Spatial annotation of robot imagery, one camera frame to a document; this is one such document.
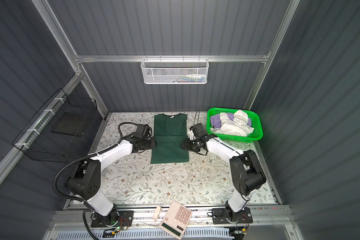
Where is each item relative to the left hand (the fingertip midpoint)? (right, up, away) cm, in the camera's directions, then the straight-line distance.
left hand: (155, 143), depth 93 cm
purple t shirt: (+41, +15, +14) cm, 46 cm away
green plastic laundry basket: (+67, +5, +9) cm, 68 cm away
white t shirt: (+56, +10, +9) cm, 57 cm away
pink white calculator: (+14, -35, -21) cm, 43 cm away
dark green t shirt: (+10, +1, +9) cm, 13 cm away
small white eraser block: (+5, -33, -19) cm, 38 cm away
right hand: (+19, -2, -3) cm, 19 cm away
